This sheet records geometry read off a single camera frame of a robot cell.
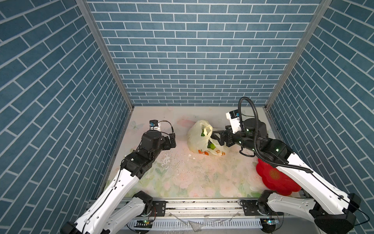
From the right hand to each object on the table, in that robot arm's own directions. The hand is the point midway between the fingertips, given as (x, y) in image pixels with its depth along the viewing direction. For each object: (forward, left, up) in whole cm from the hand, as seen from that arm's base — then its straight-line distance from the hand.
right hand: (217, 128), depth 67 cm
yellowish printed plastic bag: (-1, +8, -9) cm, 12 cm away
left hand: (-1, +24, -7) cm, 25 cm away
